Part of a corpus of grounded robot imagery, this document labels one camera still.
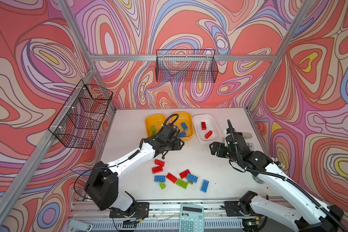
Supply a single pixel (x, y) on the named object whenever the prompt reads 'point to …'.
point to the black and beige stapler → (245, 135)
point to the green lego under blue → (190, 182)
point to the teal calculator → (192, 218)
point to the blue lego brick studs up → (184, 126)
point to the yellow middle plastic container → (186, 117)
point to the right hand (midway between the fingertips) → (217, 150)
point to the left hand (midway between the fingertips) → (180, 143)
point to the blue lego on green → (192, 178)
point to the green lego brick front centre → (181, 183)
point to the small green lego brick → (162, 185)
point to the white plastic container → (211, 125)
